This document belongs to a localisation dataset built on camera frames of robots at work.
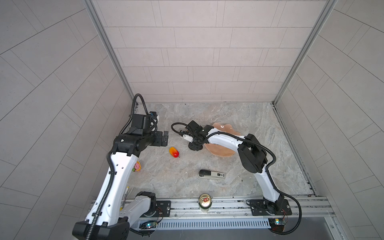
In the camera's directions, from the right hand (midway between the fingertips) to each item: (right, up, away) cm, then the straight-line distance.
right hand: (191, 144), depth 94 cm
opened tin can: (+7, -20, -29) cm, 36 cm away
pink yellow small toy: (-29, -10, -13) cm, 34 cm away
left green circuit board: (-18, -30, -28) cm, 45 cm away
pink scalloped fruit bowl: (+16, -3, -4) cm, 17 cm away
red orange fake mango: (-10, -3, -7) cm, 13 cm away
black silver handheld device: (+11, -13, -16) cm, 23 cm away
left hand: (-13, +10, -22) cm, 27 cm away
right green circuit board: (+41, -32, -26) cm, 58 cm away
